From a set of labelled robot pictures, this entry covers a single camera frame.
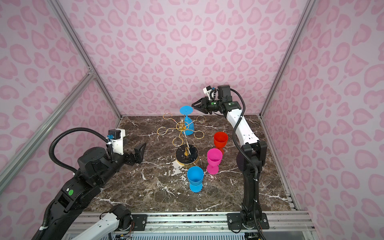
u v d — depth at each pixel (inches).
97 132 18.2
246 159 19.0
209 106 29.9
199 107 30.6
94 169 16.9
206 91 31.5
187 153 37.7
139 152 21.6
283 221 29.4
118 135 20.2
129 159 21.3
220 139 34.8
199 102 31.1
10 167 20.2
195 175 31.6
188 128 29.8
